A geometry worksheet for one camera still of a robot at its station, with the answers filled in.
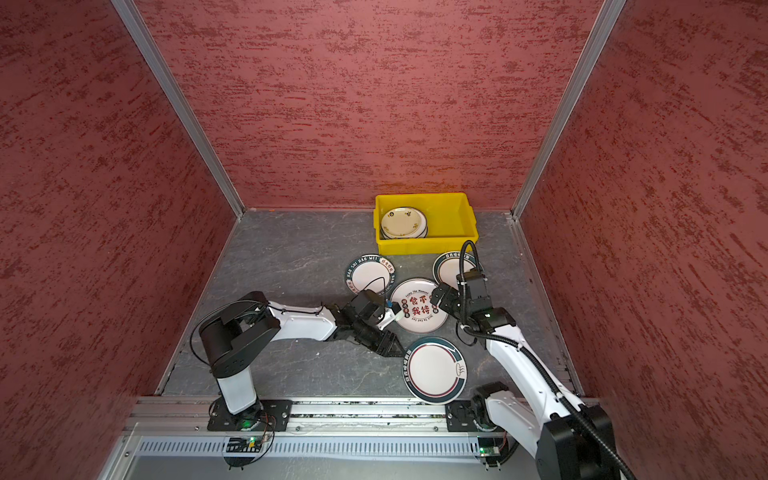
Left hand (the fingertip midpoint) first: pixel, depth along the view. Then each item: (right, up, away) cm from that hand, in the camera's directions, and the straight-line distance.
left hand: (397, 358), depth 82 cm
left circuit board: (-36, -16, -12) cm, 41 cm away
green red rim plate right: (+18, +23, +23) cm, 38 cm away
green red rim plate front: (+11, -3, 0) cm, 11 cm away
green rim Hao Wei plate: (-8, +22, +19) cm, 30 cm away
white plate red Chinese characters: (+7, +9, +10) cm, 16 cm away
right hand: (+13, +15, +3) cm, 20 cm away
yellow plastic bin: (+23, +41, +35) cm, 58 cm away
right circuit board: (+22, -17, -11) cm, 30 cm away
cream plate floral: (+3, +40, +28) cm, 49 cm away
